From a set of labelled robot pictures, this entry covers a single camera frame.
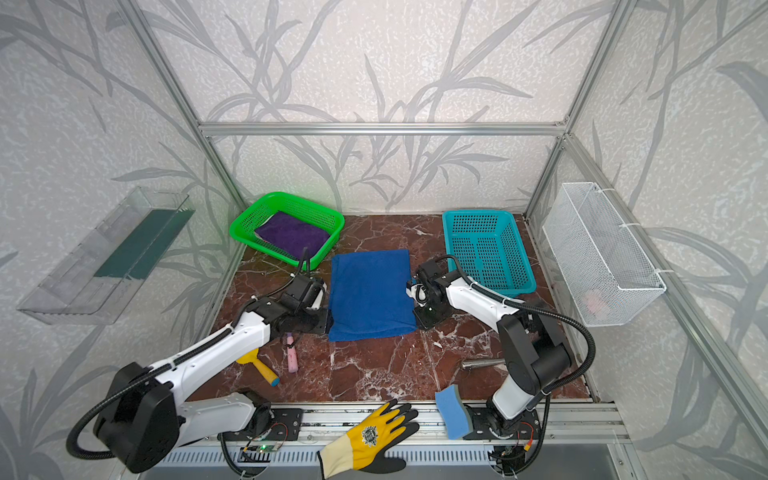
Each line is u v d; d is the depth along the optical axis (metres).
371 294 0.98
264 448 0.71
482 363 0.84
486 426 0.73
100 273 0.64
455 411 0.72
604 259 0.63
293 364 0.82
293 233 1.14
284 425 0.72
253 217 1.12
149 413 0.39
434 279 0.69
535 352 0.45
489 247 1.12
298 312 0.64
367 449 0.69
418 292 0.81
